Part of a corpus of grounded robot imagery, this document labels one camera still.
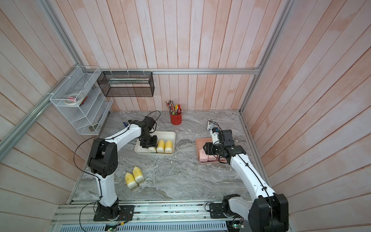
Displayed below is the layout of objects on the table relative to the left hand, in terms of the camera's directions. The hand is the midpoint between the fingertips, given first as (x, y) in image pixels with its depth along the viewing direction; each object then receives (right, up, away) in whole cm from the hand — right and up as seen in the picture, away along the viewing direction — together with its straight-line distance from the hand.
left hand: (154, 147), depth 93 cm
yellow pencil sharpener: (+10, 0, -3) cm, 11 cm away
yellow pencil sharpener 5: (-9, -15, -17) cm, 25 cm away
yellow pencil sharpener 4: (-6, -12, -15) cm, 20 cm away
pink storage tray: (+32, +2, +10) cm, 33 cm away
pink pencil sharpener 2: (+37, -5, -6) cm, 38 cm away
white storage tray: (+6, +7, +12) cm, 15 cm away
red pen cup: (+14, +19, +13) cm, 27 cm away
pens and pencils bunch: (+13, +26, +12) cm, 31 cm away
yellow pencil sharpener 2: (+5, +1, -3) cm, 6 cm away
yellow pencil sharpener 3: (-1, -1, -4) cm, 4 cm away
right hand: (+34, +3, -9) cm, 36 cm away
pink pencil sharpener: (+32, -5, -6) cm, 33 cm away
